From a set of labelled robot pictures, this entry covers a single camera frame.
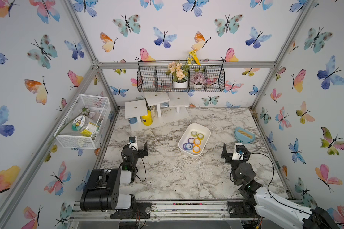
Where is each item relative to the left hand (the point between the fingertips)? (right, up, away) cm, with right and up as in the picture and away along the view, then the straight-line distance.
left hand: (140, 141), depth 91 cm
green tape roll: (+40, +2, +11) cm, 41 cm away
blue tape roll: (+31, -4, +5) cm, 32 cm away
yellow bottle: (+2, +13, +12) cm, 18 cm away
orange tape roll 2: (+36, -6, +5) cm, 37 cm away
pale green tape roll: (+35, +3, +13) cm, 38 cm away
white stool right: (+24, +28, +14) cm, 40 cm away
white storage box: (+40, +7, +13) cm, 42 cm away
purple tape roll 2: (+28, -4, +6) cm, 29 cm away
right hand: (+55, 0, -12) cm, 57 cm away
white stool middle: (+11, +28, +5) cm, 30 cm away
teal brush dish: (+71, +2, +11) cm, 72 cm away
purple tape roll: (+33, -1, +10) cm, 35 cm away
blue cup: (-9, +13, +14) cm, 21 cm away
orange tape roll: (+37, -2, +10) cm, 39 cm away
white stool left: (-5, +21, +8) cm, 23 cm away
